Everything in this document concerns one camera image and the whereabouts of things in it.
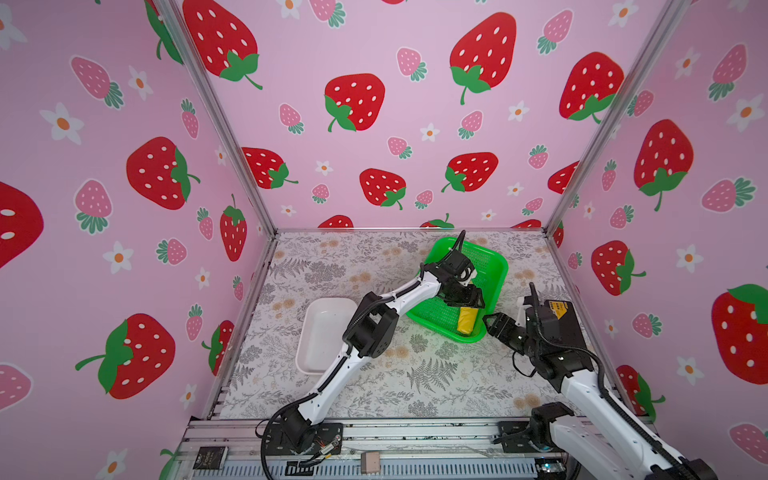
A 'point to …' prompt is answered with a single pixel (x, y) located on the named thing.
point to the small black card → (210, 458)
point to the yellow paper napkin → (467, 319)
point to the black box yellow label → (559, 321)
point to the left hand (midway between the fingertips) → (480, 305)
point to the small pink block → (370, 463)
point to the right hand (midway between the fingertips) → (489, 320)
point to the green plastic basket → (441, 316)
